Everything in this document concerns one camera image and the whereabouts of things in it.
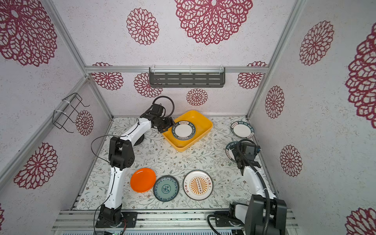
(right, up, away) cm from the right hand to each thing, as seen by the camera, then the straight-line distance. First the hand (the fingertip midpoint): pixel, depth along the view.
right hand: (236, 147), depth 87 cm
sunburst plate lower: (-23, -22, -2) cm, 32 cm away
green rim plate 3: (+13, +10, +23) cm, 29 cm away
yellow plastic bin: (-17, +14, +26) cm, 34 cm away
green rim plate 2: (-5, +1, -7) cm, 9 cm away
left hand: (-39, +12, +14) cm, 43 cm away
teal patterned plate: (-41, -23, -4) cm, 48 cm away
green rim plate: (-32, +10, +23) cm, 40 cm away
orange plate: (-55, -19, -2) cm, 58 cm away
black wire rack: (-94, +21, -7) cm, 96 cm away
